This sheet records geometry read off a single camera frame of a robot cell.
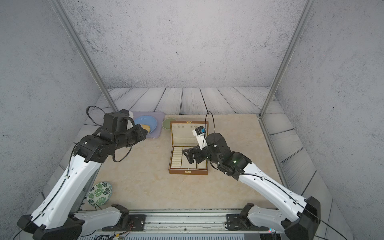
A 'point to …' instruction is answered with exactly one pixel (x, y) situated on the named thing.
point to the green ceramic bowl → (166, 123)
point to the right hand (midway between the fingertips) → (192, 147)
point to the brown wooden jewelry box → (182, 138)
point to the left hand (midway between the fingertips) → (151, 130)
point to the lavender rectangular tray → (160, 117)
